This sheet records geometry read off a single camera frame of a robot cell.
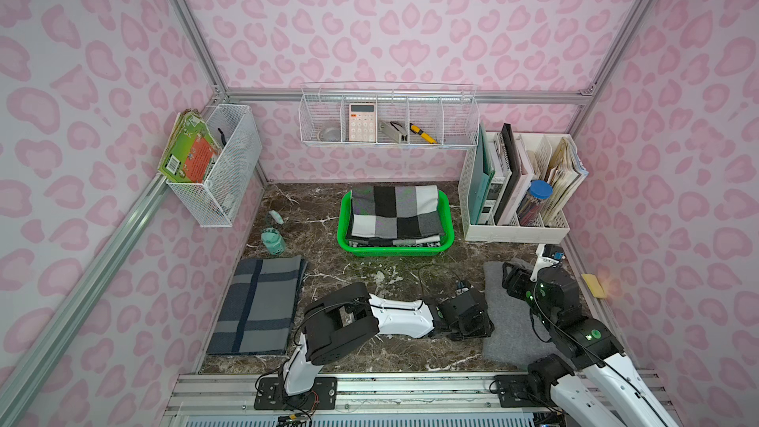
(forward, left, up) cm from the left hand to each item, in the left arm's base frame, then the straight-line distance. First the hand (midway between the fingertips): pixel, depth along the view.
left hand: (494, 325), depth 79 cm
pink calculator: (+56, +37, +26) cm, 71 cm away
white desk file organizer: (+31, -8, +20) cm, 38 cm away
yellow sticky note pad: (+15, -38, -8) cm, 41 cm away
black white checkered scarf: (+37, +22, +2) cm, 43 cm away
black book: (+33, -7, +25) cm, 42 cm away
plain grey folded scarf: (-1, -4, -1) cm, 4 cm away
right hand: (+11, -3, +13) cm, 17 cm away
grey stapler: (+52, +26, +24) cm, 63 cm away
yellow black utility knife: (+56, +19, +22) cm, 63 cm away
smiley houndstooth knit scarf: (+25, +33, +1) cm, 42 cm away
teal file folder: (+32, +3, +25) cm, 40 cm away
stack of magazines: (+37, -25, +19) cm, 48 cm away
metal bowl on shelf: (+53, +47, +23) cm, 74 cm away
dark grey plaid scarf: (+6, +66, -4) cm, 66 cm away
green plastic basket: (+26, +10, +3) cm, 28 cm away
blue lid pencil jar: (+36, -19, +13) cm, 43 cm away
